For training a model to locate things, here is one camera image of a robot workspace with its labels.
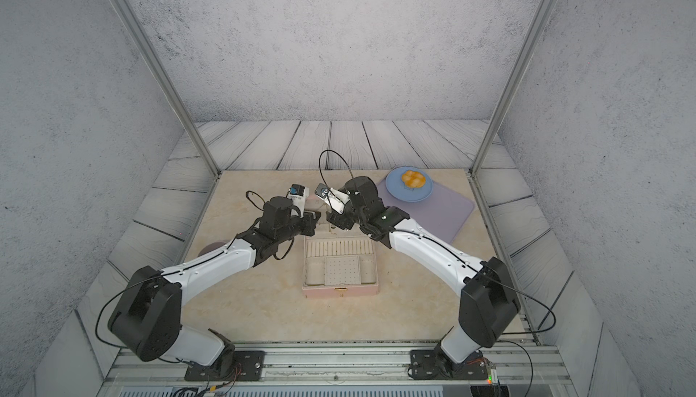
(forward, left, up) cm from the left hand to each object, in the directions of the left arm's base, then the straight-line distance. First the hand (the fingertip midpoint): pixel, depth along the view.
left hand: (324, 214), depth 85 cm
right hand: (0, -4, +7) cm, 9 cm away
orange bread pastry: (+27, -34, -14) cm, 46 cm away
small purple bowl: (-3, +40, -13) cm, 42 cm away
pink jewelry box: (-12, -3, -11) cm, 16 cm away
